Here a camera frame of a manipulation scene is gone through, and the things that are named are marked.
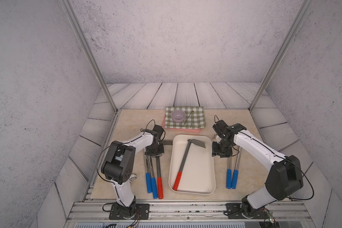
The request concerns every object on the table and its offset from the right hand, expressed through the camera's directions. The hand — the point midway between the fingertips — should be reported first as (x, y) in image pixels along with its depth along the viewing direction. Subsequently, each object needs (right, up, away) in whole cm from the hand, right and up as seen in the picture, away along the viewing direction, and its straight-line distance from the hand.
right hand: (216, 155), depth 82 cm
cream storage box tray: (-9, -12, +5) cm, 16 cm away
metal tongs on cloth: (-9, +26, +37) cm, 46 cm away
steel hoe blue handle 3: (-39, -14, +1) cm, 41 cm away
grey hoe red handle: (-9, +4, +17) cm, 20 cm away
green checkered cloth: (-8, +22, +34) cm, 41 cm away
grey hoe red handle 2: (-32, -17, -2) cm, 36 cm away
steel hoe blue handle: (+8, -12, +3) cm, 15 cm away
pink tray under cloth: (-11, +12, +26) cm, 31 cm away
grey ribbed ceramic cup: (-47, -12, -1) cm, 48 cm away
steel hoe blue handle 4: (-35, -19, -3) cm, 39 cm away
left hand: (-32, -3, +11) cm, 34 cm away
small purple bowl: (-21, +23, +30) cm, 43 cm away
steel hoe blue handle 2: (+11, -15, 0) cm, 18 cm away
